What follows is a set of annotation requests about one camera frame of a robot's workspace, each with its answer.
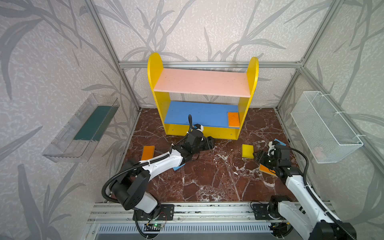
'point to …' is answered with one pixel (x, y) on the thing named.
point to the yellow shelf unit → (217, 100)
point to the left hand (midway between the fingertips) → (214, 137)
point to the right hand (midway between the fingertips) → (257, 150)
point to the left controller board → (152, 227)
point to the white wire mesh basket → (327, 134)
